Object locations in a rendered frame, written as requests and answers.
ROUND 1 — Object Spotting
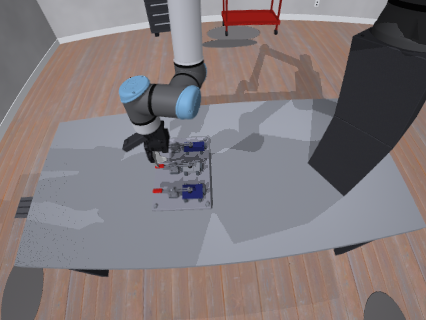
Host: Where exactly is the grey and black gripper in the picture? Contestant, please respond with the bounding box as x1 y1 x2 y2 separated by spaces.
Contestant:
143 120 170 168

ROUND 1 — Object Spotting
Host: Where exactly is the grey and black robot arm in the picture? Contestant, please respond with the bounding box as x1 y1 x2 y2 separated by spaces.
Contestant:
119 0 426 152

